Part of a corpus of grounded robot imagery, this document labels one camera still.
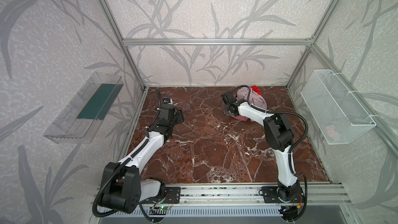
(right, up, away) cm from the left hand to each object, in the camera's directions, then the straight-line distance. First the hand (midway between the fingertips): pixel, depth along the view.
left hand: (180, 107), depth 87 cm
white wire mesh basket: (+71, -3, -25) cm, 75 cm away
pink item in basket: (+75, -11, -15) cm, 77 cm away
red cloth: (+53, +13, +31) cm, 63 cm away
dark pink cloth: (+35, -7, +14) cm, 38 cm away
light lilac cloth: (+47, +5, +14) cm, 50 cm away
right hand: (+33, +2, +16) cm, 36 cm away
